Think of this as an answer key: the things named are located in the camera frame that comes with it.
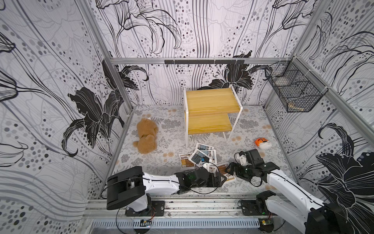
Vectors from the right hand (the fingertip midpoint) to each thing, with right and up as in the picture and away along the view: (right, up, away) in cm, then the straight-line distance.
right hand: (231, 171), depth 84 cm
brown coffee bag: (-6, +2, +1) cm, 6 cm away
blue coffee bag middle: (-10, +9, +7) cm, 15 cm away
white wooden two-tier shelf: (-14, +35, -10) cm, 39 cm away
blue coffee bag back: (-17, +12, +12) cm, 24 cm away
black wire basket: (+42, +49, +5) cm, 65 cm away
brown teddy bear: (-53, +23, +9) cm, 58 cm away
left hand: (-8, -4, -8) cm, 12 cm away
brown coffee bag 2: (-27, +4, +3) cm, 28 cm away
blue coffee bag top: (-20, +7, +5) cm, 22 cm away
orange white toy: (+22, +15, +7) cm, 28 cm away
